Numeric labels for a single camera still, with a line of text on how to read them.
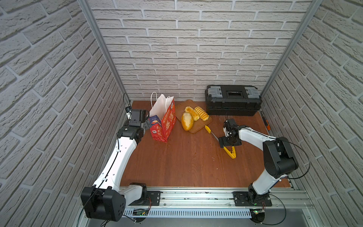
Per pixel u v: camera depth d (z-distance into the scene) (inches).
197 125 41.3
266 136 21.2
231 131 27.8
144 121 23.9
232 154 34.4
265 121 43.2
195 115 41.7
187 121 38.5
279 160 18.6
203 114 41.9
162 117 31.3
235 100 38.4
